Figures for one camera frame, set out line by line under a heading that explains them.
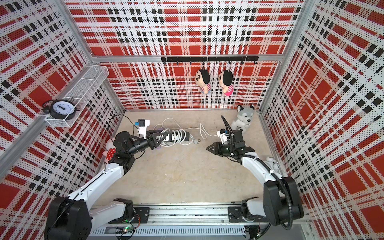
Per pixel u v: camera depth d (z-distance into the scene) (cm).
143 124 67
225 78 98
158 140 71
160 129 107
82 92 80
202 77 91
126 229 69
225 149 75
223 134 78
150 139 67
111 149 92
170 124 115
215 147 76
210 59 89
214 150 76
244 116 94
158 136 72
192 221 73
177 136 74
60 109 64
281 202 41
